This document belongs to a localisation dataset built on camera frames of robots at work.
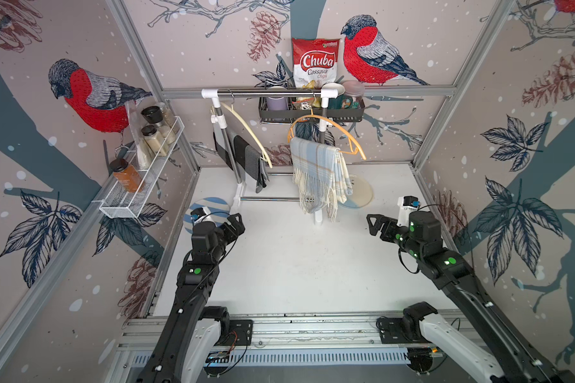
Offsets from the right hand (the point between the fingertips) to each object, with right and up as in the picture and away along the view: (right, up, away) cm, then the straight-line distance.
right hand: (378, 216), depth 77 cm
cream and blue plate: (+5, +5, +37) cm, 38 cm away
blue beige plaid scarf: (-18, +14, +7) cm, 23 cm away
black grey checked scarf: (-44, +20, +10) cm, 49 cm away
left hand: (-48, 0, +2) cm, 48 cm away
